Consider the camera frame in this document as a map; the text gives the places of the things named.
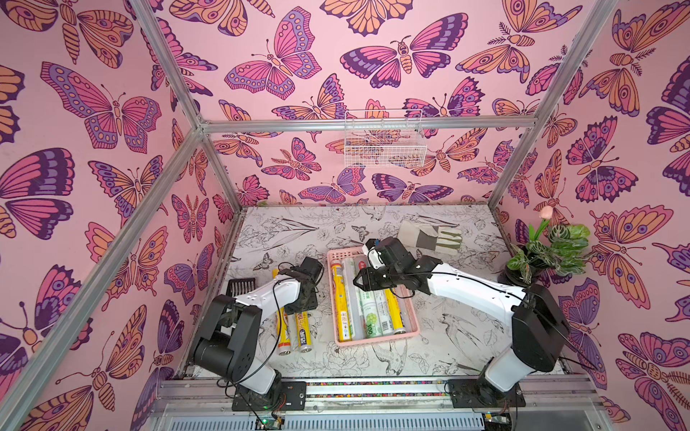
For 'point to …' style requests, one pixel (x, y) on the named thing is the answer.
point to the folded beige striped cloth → (429, 240)
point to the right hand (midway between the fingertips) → (353, 285)
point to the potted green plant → (554, 248)
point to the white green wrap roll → (384, 312)
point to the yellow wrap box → (396, 316)
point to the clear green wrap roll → (352, 299)
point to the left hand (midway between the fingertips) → (306, 302)
